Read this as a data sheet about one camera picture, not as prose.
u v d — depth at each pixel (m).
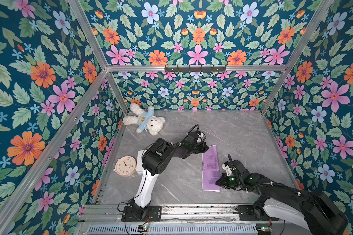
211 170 0.89
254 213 0.67
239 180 0.66
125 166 0.88
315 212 0.42
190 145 0.82
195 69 0.93
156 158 0.56
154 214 0.74
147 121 1.02
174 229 0.70
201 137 0.86
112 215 0.75
